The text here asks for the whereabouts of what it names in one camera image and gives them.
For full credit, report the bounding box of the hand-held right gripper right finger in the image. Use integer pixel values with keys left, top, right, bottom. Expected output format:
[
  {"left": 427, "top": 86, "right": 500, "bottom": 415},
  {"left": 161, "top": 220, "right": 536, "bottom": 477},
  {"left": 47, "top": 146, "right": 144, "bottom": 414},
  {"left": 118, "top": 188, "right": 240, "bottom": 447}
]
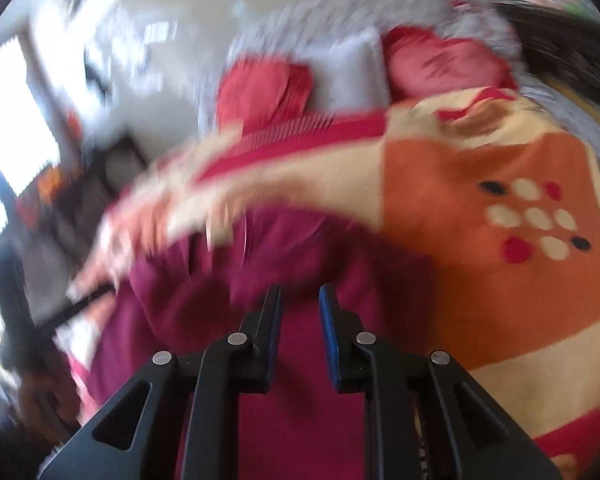
[{"left": 318, "top": 284, "right": 563, "bottom": 480}]

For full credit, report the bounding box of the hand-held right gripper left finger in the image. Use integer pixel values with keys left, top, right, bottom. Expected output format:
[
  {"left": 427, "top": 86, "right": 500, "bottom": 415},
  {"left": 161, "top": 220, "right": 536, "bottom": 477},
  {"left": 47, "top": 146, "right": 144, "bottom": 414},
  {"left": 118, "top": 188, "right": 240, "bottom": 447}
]
[{"left": 37, "top": 284, "right": 284, "bottom": 480}]

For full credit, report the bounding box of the maroon knit top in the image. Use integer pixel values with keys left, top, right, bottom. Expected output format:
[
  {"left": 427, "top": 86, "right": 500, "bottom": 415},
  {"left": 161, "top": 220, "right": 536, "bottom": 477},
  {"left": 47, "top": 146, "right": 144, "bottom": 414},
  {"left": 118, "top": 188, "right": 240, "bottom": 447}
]
[{"left": 82, "top": 207, "right": 433, "bottom": 480}]

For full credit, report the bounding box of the orange red printed blanket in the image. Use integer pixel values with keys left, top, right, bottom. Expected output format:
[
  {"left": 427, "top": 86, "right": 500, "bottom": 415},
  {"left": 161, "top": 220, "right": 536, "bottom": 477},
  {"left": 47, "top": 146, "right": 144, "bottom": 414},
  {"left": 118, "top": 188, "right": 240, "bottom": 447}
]
[{"left": 67, "top": 87, "right": 600, "bottom": 480}]

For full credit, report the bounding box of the dark wooden chair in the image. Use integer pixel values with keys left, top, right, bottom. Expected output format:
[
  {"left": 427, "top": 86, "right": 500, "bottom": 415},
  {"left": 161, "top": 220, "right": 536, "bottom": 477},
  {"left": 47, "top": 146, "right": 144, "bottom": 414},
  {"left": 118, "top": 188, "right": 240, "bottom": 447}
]
[{"left": 0, "top": 135, "right": 148, "bottom": 341}]

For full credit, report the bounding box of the red embroidered pillow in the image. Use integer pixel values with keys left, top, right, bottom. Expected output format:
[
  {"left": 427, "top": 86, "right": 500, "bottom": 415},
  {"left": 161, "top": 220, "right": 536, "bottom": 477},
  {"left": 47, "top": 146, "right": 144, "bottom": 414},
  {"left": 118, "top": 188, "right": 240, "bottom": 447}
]
[
  {"left": 216, "top": 57, "right": 315, "bottom": 126},
  {"left": 382, "top": 25, "right": 521, "bottom": 103}
]

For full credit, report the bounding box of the white pillow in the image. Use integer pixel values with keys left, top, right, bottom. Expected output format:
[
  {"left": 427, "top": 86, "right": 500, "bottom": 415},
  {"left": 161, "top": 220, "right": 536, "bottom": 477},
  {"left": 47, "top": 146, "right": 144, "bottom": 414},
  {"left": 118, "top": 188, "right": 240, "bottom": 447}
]
[{"left": 310, "top": 27, "right": 391, "bottom": 111}]

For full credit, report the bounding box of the grey floral quilt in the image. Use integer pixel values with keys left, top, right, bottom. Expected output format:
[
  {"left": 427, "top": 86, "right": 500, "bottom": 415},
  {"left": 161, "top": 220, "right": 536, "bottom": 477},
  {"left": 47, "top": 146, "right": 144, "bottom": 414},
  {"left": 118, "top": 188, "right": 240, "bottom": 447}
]
[{"left": 195, "top": 0, "right": 531, "bottom": 126}]

